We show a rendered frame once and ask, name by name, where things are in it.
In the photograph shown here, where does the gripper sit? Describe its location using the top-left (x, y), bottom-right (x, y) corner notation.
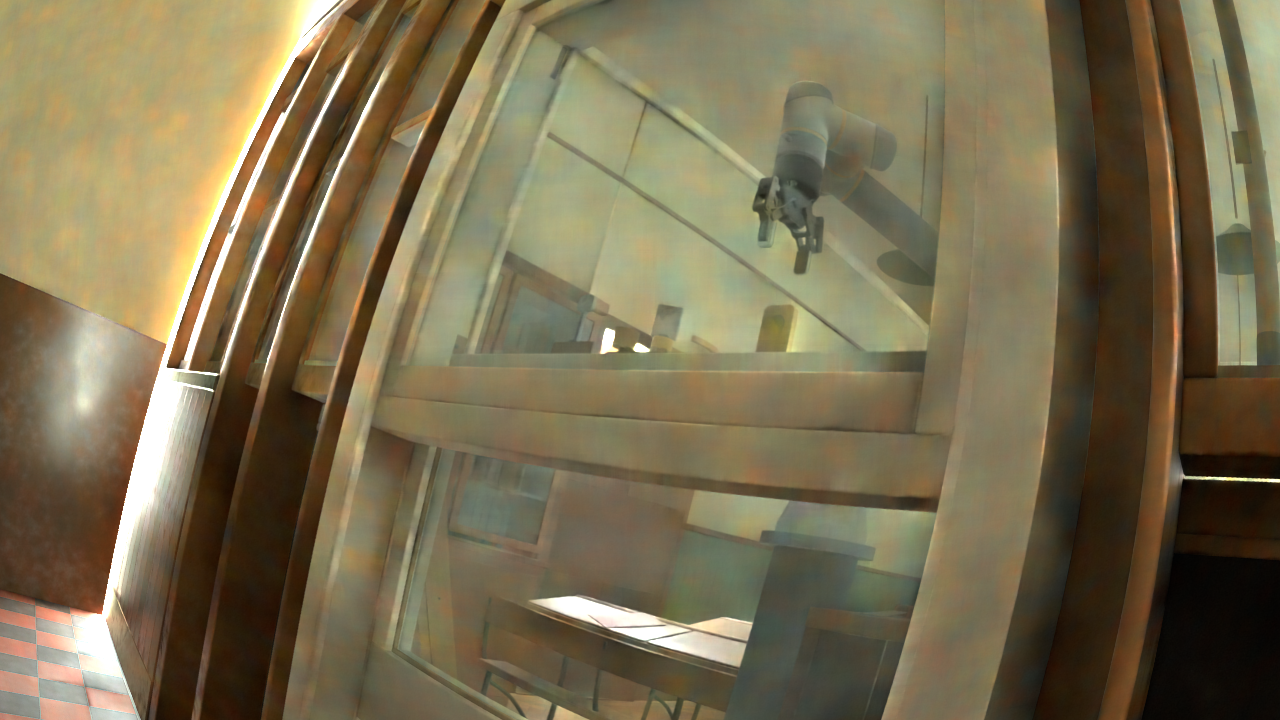
top-left (754, 174), bottom-right (826, 277)

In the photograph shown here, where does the brown wooden sash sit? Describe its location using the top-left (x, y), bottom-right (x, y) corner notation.
top-left (372, 0), bottom-right (1061, 513)
top-left (388, 350), bottom-right (933, 720)

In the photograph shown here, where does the brown wooden window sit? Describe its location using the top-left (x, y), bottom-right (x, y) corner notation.
top-left (1150, 0), bottom-right (1280, 720)

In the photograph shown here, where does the brown wooden table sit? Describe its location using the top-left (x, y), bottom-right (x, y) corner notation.
top-left (480, 593), bottom-right (757, 720)

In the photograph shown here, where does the brown wooden window frame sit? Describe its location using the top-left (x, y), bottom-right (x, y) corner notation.
top-left (105, 0), bottom-right (1216, 720)

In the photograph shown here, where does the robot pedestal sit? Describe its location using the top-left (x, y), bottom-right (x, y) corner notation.
top-left (724, 530), bottom-right (879, 720)

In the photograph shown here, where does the dark brown wall panel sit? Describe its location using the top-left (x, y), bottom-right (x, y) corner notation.
top-left (0, 273), bottom-right (167, 613)

